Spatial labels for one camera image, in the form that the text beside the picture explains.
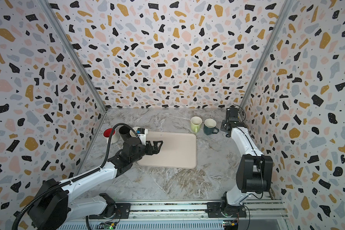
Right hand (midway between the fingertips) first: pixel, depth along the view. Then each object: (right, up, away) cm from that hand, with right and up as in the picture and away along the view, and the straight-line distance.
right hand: (230, 125), depth 90 cm
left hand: (-44, -9, -9) cm, 46 cm away
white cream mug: (-82, -6, +8) cm, 82 cm away
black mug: (-68, -5, +4) cm, 68 cm away
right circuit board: (-7, -50, -19) cm, 53 cm away
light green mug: (-20, +2, +16) cm, 26 cm away
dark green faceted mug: (-12, -2, +8) cm, 14 cm away
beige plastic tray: (-33, -18, +6) cm, 38 cm away
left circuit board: (-67, -49, -20) cm, 85 cm away
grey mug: (-54, -2, -17) cm, 57 cm away
